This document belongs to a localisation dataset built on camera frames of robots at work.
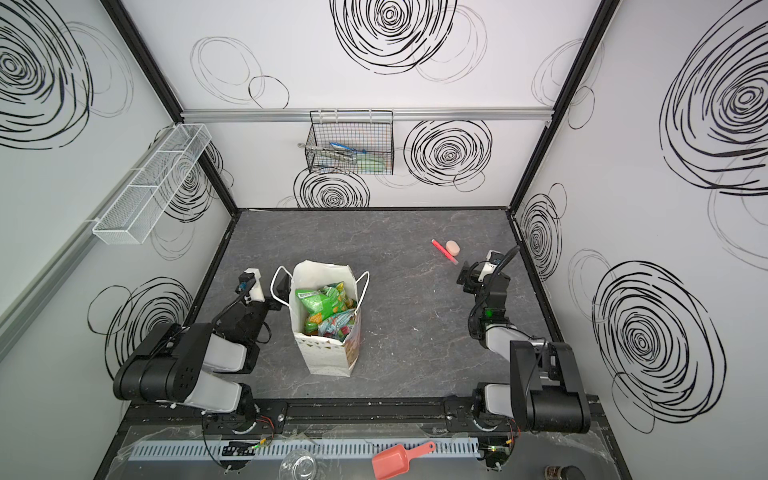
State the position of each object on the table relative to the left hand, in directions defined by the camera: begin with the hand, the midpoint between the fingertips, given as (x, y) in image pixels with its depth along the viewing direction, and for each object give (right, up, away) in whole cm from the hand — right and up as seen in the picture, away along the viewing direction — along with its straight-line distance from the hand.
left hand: (270, 275), depth 86 cm
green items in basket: (+25, +33, 0) cm, 41 cm away
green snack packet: (+20, -4, -14) cm, 24 cm away
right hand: (+63, +2, +2) cm, 63 cm away
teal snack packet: (+22, -10, -14) cm, 29 cm away
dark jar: (+72, -36, -27) cm, 85 cm away
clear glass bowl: (+14, -42, -18) cm, 47 cm away
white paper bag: (+20, -15, -20) cm, 32 cm away
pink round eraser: (+58, +7, +20) cm, 61 cm away
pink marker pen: (+55, +6, +21) cm, 59 cm away
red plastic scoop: (+36, -40, -19) cm, 58 cm away
